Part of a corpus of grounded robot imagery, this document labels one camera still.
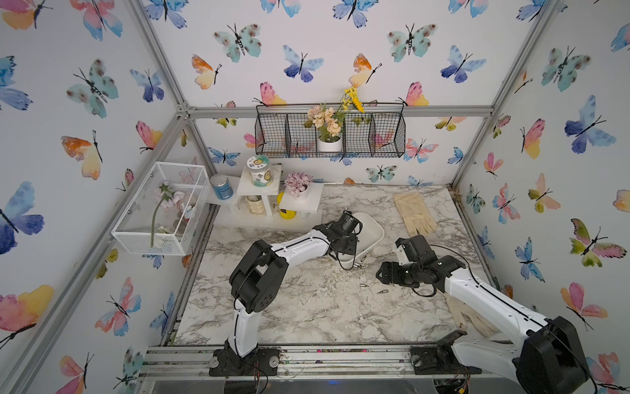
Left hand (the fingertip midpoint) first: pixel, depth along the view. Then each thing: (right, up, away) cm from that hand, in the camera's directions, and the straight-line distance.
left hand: (352, 241), depth 93 cm
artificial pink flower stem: (-58, +15, -18) cm, 62 cm away
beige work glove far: (+29, +10, +16) cm, 35 cm away
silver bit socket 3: (+3, -15, -4) cm, 16 cm away
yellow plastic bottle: (-27, +10, +9) cm, 30 cm away
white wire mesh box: (-57, +10, -21) cm, 62 cm away
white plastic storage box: (+9, +2, +9) cm, 13 cm away
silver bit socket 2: (+2, -9, +1) cm, 9 cm away
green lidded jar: (-32, +24, -9) cm, 41 cm away
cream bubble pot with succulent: (-39, +14, +11) cm, 43 cm away
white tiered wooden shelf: (-34, +13, +11) cm, 38 cm away
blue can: (-48, +20, -3) cm, 52 cm away
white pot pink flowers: (-20, +21, -7) cm, 30 cm away
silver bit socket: (+11, -17, -5) cm, 21 cm away
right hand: (+11, -9, -11) cm, 18 cm away
